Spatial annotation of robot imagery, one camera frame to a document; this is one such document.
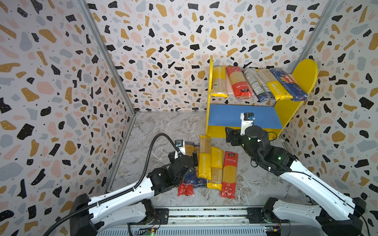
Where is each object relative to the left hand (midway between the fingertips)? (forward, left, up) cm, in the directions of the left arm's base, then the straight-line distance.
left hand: (190, 149), depth 73 cm
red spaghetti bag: (-6, -22, -21) cm, 31 cm away
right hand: (+5, -19, +13) cm, 24 cm away
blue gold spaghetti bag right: (-10, -5, -20) cm, 23 cm away
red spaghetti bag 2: (-13, +3, -20) cm, 24 cm away
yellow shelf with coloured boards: (+27, -19, -5) cm, 33 cm away
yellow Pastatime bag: (+7, -17, -21) cm, 28 cm away
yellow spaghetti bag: (-2, -8, -18) cm, 20 cm away
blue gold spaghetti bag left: (-7, 0, -19) cm, 20 cm away
